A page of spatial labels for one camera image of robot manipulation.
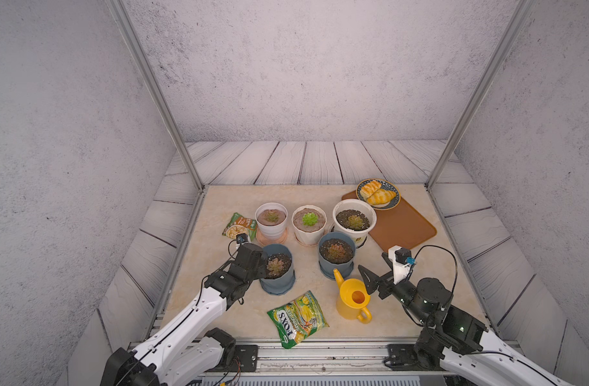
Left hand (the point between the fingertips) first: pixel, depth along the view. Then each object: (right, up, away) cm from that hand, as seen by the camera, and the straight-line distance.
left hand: (262, 261), depth 83 cm
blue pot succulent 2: (+26, +3, +3) cm, 26 cm away
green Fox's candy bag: (+13, -17, -4) cm, 22 cm away
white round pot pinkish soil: (+2, +14, +12) cm, 18 cm away
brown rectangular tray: (+56, +10, +22) cm, 61 cm away
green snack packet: (-13, +10, +21) cm, 27 cm away
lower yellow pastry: (+50, +23, +27) cm, 61 cm away
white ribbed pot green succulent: (+16, +13, +10) cm, 23 cm away
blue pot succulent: (+7, -3, -6) cm, 10 cm away
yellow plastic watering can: (+29, -9, -9) cm, 32 cm away
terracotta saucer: (-2, +4, +16) cm, 17 cm away
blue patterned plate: (+55, +29, +35) cm, 72 cm away
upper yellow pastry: (+45, +27, +31) cm, 61 cm away
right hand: (+34, +3, -13) cm, 37 cm away
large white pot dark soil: (+34, +14, +11) cm, 39 cm away
